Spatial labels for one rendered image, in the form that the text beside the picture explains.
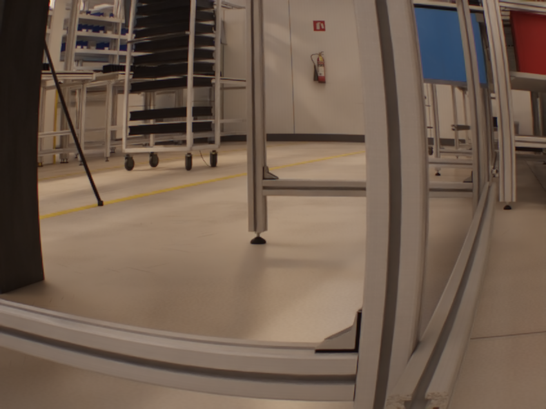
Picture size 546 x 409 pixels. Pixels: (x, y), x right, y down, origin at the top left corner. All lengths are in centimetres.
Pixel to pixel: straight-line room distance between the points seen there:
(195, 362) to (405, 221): 20
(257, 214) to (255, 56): 46
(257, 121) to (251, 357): 191
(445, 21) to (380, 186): 291
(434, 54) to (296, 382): 289
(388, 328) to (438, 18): 292
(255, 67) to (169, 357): 191
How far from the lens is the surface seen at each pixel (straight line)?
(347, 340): 62
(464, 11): 244
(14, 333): 78
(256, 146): 252
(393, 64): 61
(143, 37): 655
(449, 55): 346
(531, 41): 351
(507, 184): 337
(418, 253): 60
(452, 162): 404
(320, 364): 63
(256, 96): 252
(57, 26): 869
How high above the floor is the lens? 36
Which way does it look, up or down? 5 degrees down
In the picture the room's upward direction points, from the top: 1 degrees counter-clockwise
